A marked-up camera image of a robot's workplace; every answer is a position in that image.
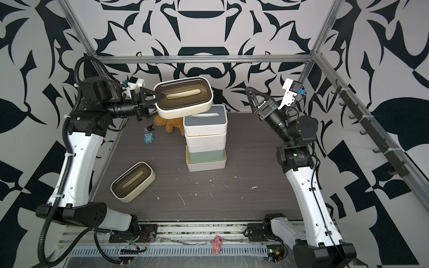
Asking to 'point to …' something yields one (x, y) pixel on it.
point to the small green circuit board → (275, 252)
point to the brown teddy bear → (178, 123)
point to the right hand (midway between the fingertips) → (247, 92)
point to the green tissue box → (205, 156)
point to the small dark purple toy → (149, 128)
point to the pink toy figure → (217, 244)
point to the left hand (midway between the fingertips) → (163, 100)
